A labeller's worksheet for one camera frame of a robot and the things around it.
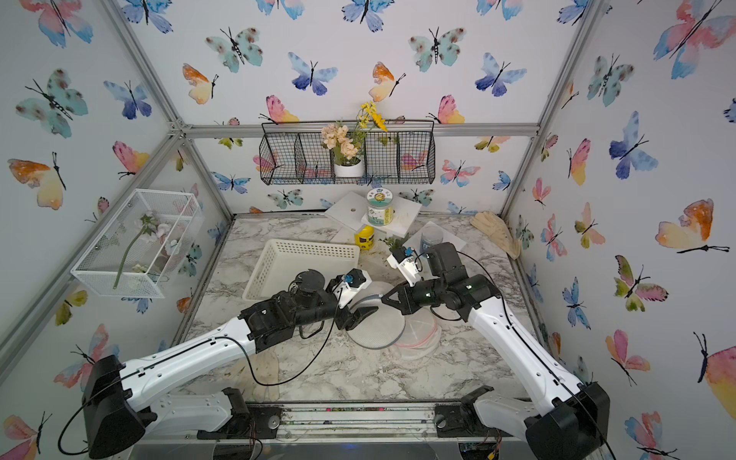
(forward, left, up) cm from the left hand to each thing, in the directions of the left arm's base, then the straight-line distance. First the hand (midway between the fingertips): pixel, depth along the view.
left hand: (371, 294), depth 70 cm
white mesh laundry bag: (-3, -14, -19) cm, 23 cm away
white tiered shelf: (+35, +9, -9) cm, 37 cm away
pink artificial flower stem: (+17, +57, +9) cm, 60 cm away
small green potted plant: (+27, -8, -14) cm, 31 cm away
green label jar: (+25, -3, +5) cm, 26 cm away
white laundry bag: (-4, -2, -11) cm, 12 cm away
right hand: (0, -4, -1) cm, 4 cm away
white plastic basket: (+30, +32, -24) cm, 50 cm away
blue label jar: (+19, -17, -2) cm, 26 cm away
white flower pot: (+41, +6, +6) cm, 42 cm away
